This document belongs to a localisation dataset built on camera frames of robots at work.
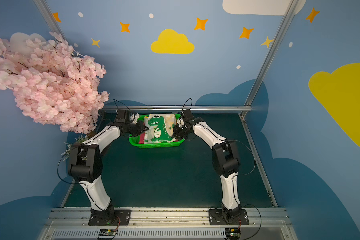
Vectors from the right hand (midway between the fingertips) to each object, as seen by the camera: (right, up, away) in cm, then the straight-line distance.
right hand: (174, 134), depth 94 cm
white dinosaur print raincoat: (-8, +4, +2) cm, 10 cm away
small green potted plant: (-53, -3, -9) cm, 54 cm away
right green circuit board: (+31, -49, -21) cm, 61 cm away
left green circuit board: (-32, -47, -22) cm, 61 cm away
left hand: (-17, +5, +2) cm, 18 cm away
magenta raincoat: (-20, -4, -2) cm, 21 cm away
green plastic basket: (-27, -5, +5) cm, 27 cm away
